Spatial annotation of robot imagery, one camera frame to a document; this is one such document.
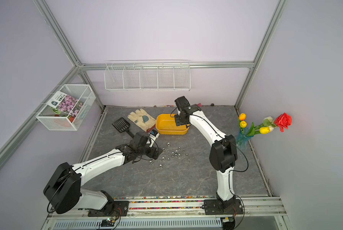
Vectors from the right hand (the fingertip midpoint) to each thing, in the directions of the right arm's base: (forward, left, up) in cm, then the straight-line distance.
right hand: (181, 119), depth 91 cm
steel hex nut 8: (-18, +2, -15) cm, 24 cm away
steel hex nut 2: (-12, +1, -16) cm, 20 cm away
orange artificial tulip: (-10, -31, +14) cm, 36 cm away
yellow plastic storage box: (+9, +11, -17) cm, 22 cm away
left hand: (-17, +16, -6) cm, 24 cm away
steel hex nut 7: (-25, +13, -15) cm, 32 cm away
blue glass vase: (-13, -36, +2) cm, 39 cm away
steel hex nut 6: (-23, +19, -15) cm, 34 cm away
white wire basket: (-17, +54, +14) cm, 58 cm away
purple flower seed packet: (-6, +60, +18) cm, 63 cm away
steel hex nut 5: (-20, +12, -15) cm, 28 cm away
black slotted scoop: (+8, +45, -16) cm, 49 cm away
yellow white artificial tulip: (-18, -41, +14) cm, 47 cm away
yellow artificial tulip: (-15, -30, +14) cm, 37 cm away
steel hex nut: (-9, +9, -15) cm, 20 cm away
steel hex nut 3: (-14, -1, -16) cm, 21 cm away
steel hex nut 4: (-17, -4, -16) cm, 24 cm away
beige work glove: (+13, +30, -16) cm, 36 cm away
